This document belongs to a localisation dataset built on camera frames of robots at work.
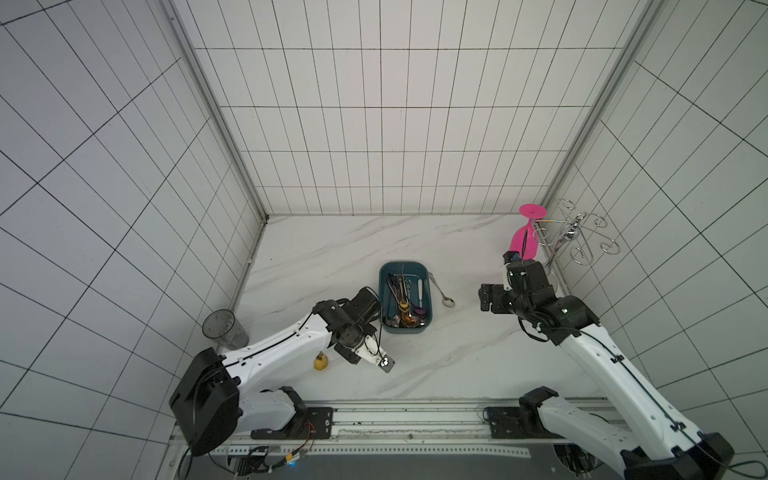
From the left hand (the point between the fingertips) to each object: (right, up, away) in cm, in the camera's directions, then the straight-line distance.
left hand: (356, 341), depth 80 cm
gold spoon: (-10, -6, +1) cm, 12 cm away
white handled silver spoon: (+19, +5, +9) cm, 22 cm away
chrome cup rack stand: (+58, +31, -3) cm, 66 cm away
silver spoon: (+6, +4, -15) cm, 16 cm away
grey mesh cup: (-41, +2, +7) cm, 42 cm away
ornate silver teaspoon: (+28, +8, +14) cm, 32 cm away
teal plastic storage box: (+9, +8, +15) cm, 19 cm away
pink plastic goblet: (+50, +36, +3) cm, 62 cm away
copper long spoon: (+14, +4, +8) cm, 17 cm away
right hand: (+35, +15, -3) cm, 38 cm away
